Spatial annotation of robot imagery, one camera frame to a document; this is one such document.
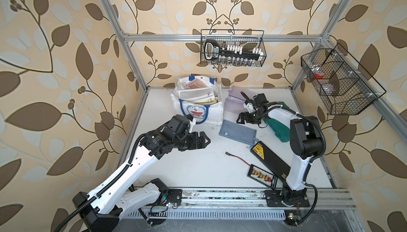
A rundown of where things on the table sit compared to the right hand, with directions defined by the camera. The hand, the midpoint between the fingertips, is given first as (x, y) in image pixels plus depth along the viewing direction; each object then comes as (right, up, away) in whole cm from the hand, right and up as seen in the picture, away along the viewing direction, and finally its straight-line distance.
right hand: (244, 121), depth 98 cm
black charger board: (+5, -26, -19) cm, 32 cm away
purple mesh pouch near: (-5, +9, +11) cm, 15 cm away
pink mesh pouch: (-32, +24, -1) cm, 39 cm away
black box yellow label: (+12, -19, -14) cm, 26 cm away
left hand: (-25, -5, -29) cm, 39 cm away
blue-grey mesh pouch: (-3, -7, 0) cm, 8 cm away
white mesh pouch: (-28, +17, -3) cm, 32 cm away
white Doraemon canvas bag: (-23, +6, -11) cm, 26 cm away
